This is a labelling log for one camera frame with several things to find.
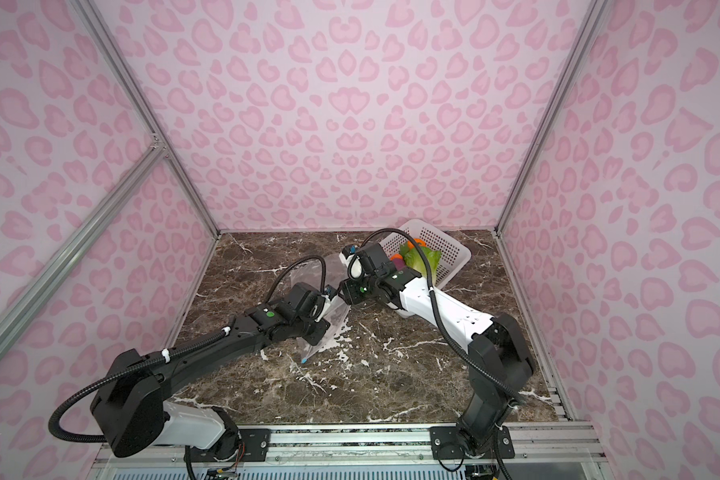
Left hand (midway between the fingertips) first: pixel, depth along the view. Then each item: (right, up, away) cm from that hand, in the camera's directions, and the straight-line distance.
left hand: (325, 318), depth 84 cm
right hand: (+6, +9, -2) cm, 11 cm away
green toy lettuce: (+27, +16, +13) cm, 34 cm away
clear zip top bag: (+3, +2, -1) cm, 4 cm away
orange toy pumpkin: (+24, +21, -15) cm, 35 cm away
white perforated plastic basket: (+42, +18, +20) cm, 50 cm away
